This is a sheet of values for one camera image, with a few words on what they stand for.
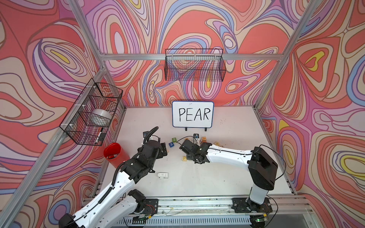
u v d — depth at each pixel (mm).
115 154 822
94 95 736
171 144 959
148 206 729
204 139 988
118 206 562
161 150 575
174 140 986
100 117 704
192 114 991
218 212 719
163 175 810
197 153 622
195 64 960
